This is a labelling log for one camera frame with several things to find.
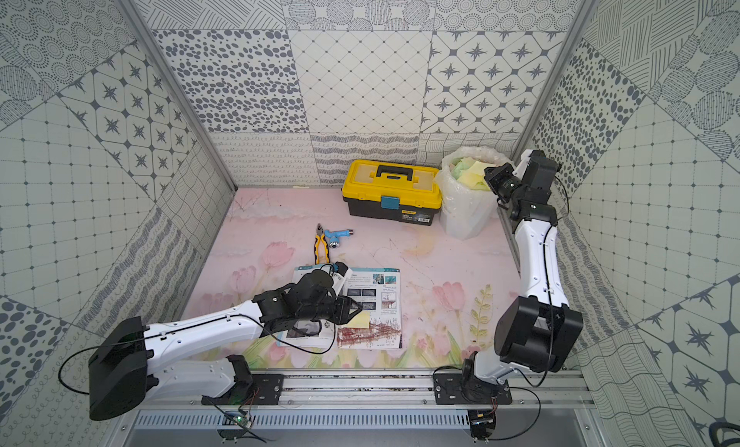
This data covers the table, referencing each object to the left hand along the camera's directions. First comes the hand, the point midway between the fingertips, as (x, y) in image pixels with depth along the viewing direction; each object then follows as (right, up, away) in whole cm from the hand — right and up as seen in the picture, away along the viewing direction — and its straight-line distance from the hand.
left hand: (359, 299), depth 77 cm
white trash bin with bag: (+32, +25, +7) cm, 41 cm away
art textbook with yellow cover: (+5, -2, +15) cm, 16 cm away
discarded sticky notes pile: (+33, +36, +8) cm, 49 cm away
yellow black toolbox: (+10, +31, +19) cm, 37 cm away
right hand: (+34, +35, +2) cm, 49 cm away
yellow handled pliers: (-17, +14, +27) cm, 35 cm away
